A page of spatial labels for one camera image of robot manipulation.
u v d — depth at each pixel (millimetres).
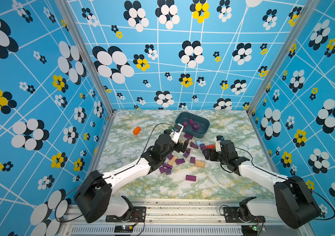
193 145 987
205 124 1085
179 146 700
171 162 912
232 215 727
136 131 1058
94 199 411
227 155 680
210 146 977
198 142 990
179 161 929
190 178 850
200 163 889
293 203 414
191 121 1102
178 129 656
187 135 1044
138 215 733
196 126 1058
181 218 733
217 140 814
